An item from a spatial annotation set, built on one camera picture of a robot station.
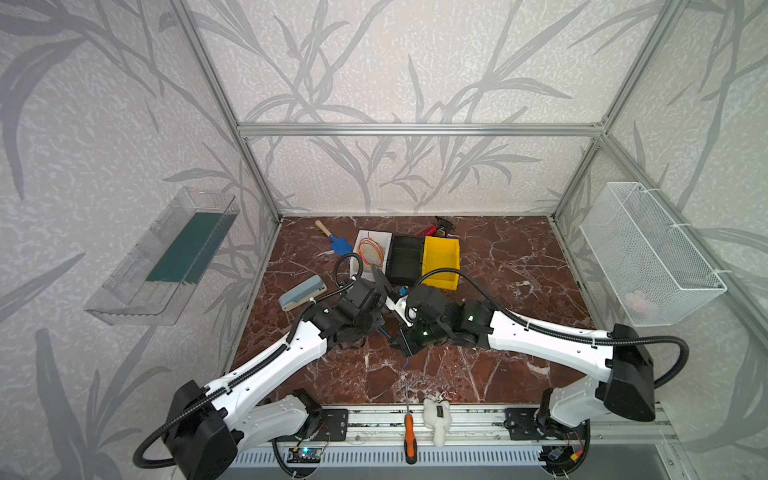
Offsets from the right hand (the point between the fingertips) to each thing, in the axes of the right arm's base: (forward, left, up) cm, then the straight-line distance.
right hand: (388, 335), depth 71 cm
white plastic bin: (+39, +8, -16) cm, 43 cm away
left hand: (+9, +1, -4) cm, 10 cm away
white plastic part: (-15, -12, -14) cm, 23 cm away
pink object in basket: (+8, -61, +3) cm, 62 cm away
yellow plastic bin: (+37, -17, -17) cm, 44 cm away
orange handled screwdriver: (-21, -5, -14) cm, 26 cm away
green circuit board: (-23, +21, -18) cm, 35 cm away
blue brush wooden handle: (+42, +21, -17) cm, 50 cm away
